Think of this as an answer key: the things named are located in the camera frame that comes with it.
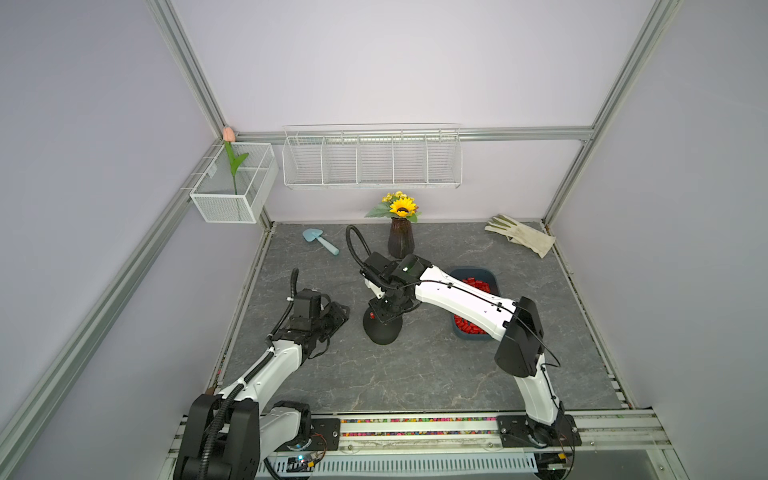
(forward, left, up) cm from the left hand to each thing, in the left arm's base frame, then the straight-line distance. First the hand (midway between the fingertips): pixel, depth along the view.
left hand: (348, 314), depth 87 cm
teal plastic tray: (+11, -45, -4) cm, 47 cm away
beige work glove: (+29, -72, -8) cm, 78 cm away
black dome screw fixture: (-5, -10, -4) cm, 12 cm away
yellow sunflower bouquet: (+27, -17, +18) cm, 36 cm away
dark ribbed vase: (+29, -18, -2) cm, 35 cm away
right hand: (-4, -10, +5) cm, 12 cm away
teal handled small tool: (+39, +16, -6) cm, 42 cm away
